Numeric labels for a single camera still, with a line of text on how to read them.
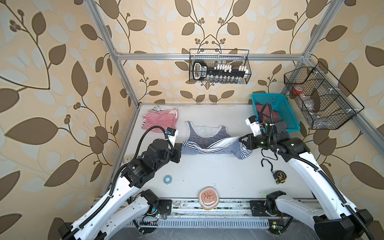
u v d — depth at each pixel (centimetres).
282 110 111
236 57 91
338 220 37
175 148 61
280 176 82
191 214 74
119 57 93
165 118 108
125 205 58
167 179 84
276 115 111
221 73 83
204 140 103
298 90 88
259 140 62
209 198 75
